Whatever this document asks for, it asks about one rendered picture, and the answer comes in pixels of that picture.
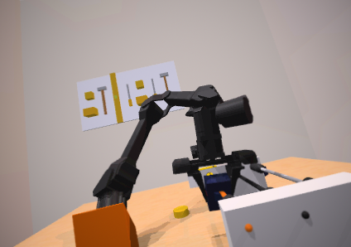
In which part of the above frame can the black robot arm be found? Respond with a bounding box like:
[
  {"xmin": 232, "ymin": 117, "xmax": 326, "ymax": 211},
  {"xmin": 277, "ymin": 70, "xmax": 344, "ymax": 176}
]
[{"xmin": 93, "ymin": 85, "xmax": 253, "ymax": 210}]

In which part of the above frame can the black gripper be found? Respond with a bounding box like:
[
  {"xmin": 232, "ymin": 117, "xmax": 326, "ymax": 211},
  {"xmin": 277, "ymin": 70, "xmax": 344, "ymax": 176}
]
[{"xmin": 172, "ymin": 129, "xmax": 257, "ymax": 202}]

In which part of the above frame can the yellow cylinder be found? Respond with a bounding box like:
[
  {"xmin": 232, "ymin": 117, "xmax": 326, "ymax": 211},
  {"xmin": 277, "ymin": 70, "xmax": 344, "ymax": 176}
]
[{"xmin": 173, "ymin": 206, "xmax": 189, "ymax": 219}]

